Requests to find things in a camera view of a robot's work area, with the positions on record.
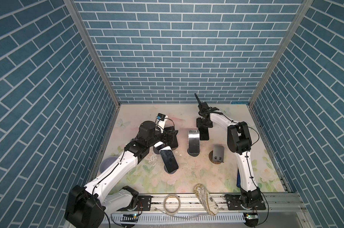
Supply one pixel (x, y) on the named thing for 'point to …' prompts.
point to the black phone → (204, 133)
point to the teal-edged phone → (194, 141)
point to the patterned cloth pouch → (210, 204)
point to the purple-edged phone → (168, 158)
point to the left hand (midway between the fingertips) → (171, 128)
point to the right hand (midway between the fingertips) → (201, 124)
